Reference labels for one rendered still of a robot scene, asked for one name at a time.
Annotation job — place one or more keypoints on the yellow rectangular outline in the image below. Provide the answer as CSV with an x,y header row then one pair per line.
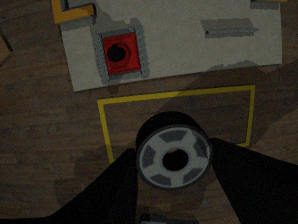
x,y
101,103

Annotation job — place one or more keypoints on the black wheel with grey hub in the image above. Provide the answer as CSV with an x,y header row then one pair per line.
x,y
172,170

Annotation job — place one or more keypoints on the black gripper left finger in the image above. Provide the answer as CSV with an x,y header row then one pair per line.
x,y
111,199

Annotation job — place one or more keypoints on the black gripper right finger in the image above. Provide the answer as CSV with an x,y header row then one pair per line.
x,y
262,190

